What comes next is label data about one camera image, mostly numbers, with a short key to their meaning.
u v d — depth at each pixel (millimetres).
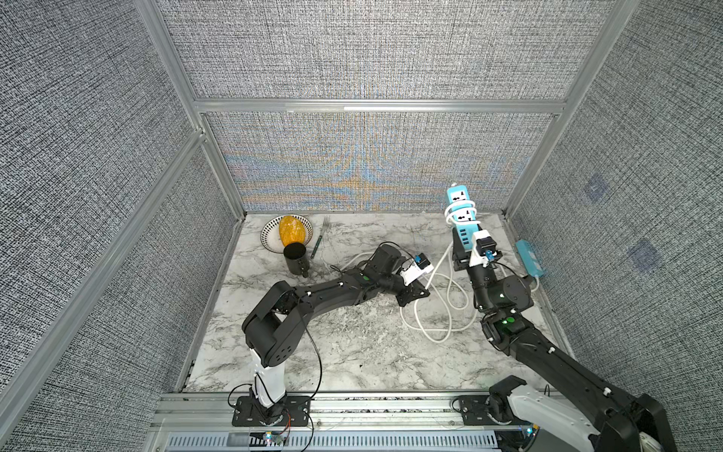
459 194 675
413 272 733
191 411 756
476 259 577
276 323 499
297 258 954
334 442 702
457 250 651
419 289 759
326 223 1170
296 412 728
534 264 1033
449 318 875
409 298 776
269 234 1102
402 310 918
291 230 1060
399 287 747
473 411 731
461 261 633
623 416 412
